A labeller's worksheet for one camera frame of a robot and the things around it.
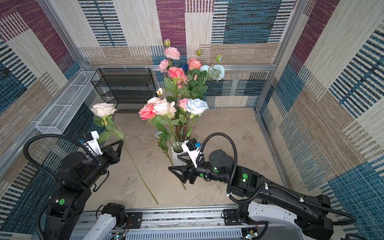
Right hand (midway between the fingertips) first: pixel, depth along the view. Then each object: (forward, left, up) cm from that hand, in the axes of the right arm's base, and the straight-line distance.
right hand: (175, 166), depth 57 cm
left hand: (+11, +22, +3) cm, 24 cm away
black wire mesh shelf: (+65, +38, -13) cm, 76 cm away
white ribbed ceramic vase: (+14, +1, -11) cm, 17 cm away
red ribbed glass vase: (+15, -2, +1) cm, 15 cm away
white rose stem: (+28, +13, -30) cm, 43 cm away
